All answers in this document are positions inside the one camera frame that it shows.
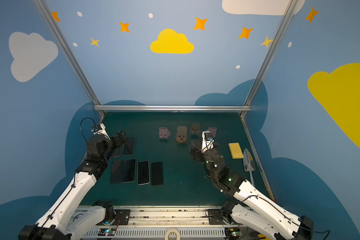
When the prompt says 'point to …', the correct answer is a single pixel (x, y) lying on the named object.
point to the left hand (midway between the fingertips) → (120, 133)
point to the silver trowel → (248, 163)
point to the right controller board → (231, 232)
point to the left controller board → (106, 232)
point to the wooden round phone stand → (181, 136)
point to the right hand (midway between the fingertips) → (201, 139)
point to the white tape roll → (172, 230)
